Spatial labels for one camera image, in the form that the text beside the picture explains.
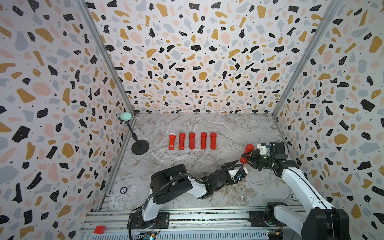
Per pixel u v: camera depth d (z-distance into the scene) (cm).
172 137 103
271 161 65
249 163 78
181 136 105
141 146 102
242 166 61
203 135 106
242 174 66
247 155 81
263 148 80
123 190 83
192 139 103
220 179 63
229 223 73
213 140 103
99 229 71
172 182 43
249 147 85
